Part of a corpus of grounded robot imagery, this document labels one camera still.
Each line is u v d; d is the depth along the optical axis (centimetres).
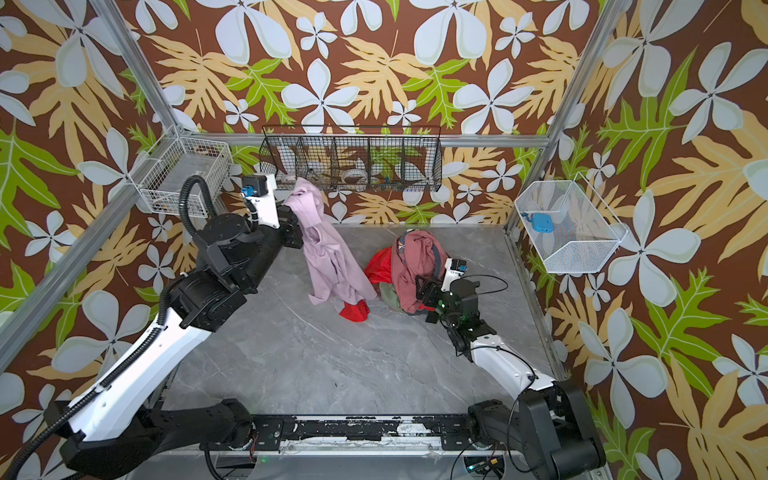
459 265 73
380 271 91
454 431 75
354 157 97
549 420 41
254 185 100
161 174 83
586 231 77
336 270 77
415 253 87
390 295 90
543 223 86
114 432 38
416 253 87
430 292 75
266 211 47
